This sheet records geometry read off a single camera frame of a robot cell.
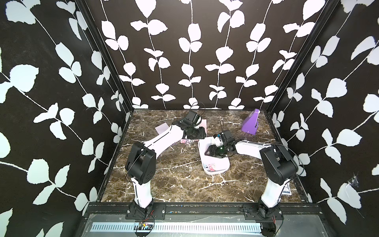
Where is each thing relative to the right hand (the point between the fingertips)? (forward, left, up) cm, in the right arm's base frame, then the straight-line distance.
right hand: (207, 152), depth 92 cm
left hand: (+6, +1, +12) cm, 13 cm away
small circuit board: (-39, +32, -3) cm, 50 cm away
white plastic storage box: (-7, -3, -2) cm, 8 cm away
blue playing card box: (-21, -44, -3) cm, 49 cm away
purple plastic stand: (+21, -32, +3) cm, 38 cm away
